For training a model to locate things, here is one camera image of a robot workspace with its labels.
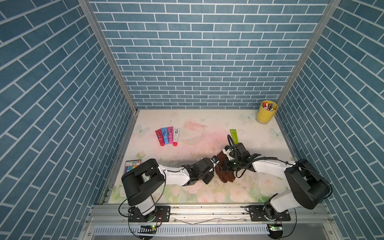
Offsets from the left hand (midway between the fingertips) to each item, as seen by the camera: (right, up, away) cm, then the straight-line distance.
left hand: (214, 174), depth 87 cm
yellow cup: (+39, +35, +22) cm, 57 cm away
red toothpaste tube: (-36, +20, +15) cm, 44 cm away
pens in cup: (+42, +42, +22) cm, 63 cm away
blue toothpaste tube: (-33, +22, +16) cm, 42 cm away
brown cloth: (+5, 0, -3) cm, 6 cm away
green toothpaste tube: (+16, +21, +18) cm, 32 cm away
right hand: (+4, +3, +2) cm, 6 cm away
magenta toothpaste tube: (-30, +25, +19) cm, 44 cm away
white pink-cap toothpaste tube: (-26, +23, +18) cm, 39 cm away
